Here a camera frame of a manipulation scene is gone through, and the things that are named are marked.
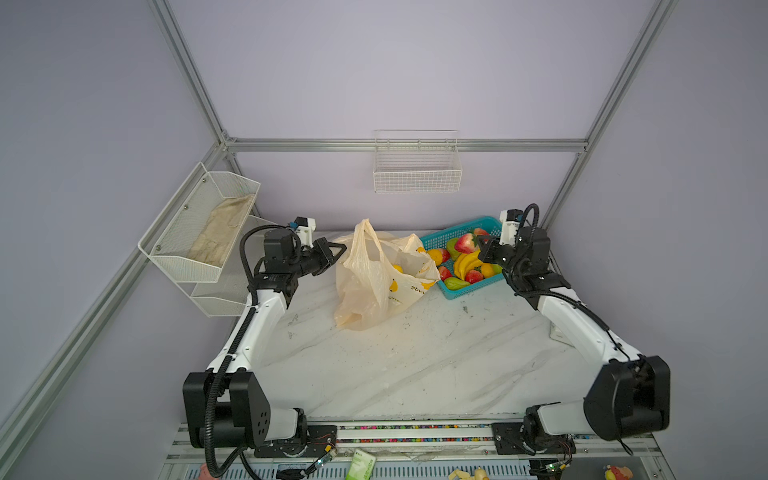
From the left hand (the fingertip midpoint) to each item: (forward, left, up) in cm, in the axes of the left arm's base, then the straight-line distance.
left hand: (346, 247), depth 78 cm
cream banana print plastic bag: (-8, -8, -1) cm, 12 cm away
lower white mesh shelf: (-12, +30, -6) cm, 33 cm away
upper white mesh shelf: (+3, +40, +2) cm, 40 cm away
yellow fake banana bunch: (+14, -38, -22) cm, 46 cm away
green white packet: (-46, -5, -26) cm, 53 cm away
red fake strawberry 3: (+10, -31, -25) cm, 41 cm away
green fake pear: (+3, -33, -21) cm, 39 cm away
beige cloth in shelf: (0, +35, +1) cm, 35 cm away
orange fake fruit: (+16, -28, -21) cm, 38 cm away
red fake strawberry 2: (+8, -41, -24) cm, 48 cm away
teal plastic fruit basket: (+23, -32, -20) cm, 44 cm away
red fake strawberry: (+4, -33, -3) cm, 33 cm away
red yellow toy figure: (-47, -64, -25) cm, 83 cm away
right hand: (+5, -36, 0) cm, 36 cm away
